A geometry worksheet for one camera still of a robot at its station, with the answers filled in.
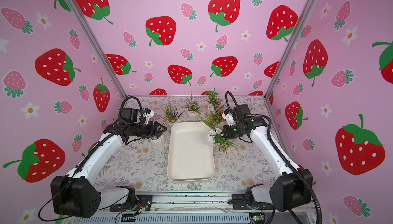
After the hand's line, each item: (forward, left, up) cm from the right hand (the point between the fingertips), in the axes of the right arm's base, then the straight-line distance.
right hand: (220, 134), depth 79 cm
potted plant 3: (+30, +4, -6) cm, 31 cm away
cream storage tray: (-6, +17, -19) cm, 26 cm away
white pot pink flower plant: (-4, +3, +2) cm, 5 cm away
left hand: (0, +30, +2) cm, 30 cm away
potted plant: (+17, +31, -6) cm, 36 cm away
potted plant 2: (+23, +18, -7) cm, 30 cm away
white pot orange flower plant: (+17, +3, -5) cm, 18 cm away
